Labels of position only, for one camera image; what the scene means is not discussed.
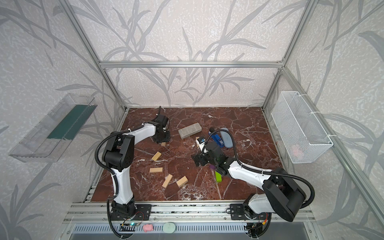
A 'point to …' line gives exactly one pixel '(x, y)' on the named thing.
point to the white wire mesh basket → (303, 136)
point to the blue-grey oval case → (227, 138)
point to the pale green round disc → (169, 227)
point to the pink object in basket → (296, 152)
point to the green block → (218, 177)
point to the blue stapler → (216, 138)
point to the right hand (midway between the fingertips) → (198, 147)
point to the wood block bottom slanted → (166, 182)
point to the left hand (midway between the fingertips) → (168, 135)
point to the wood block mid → (156, 156)
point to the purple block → (212, 166)
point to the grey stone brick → (190, 130)
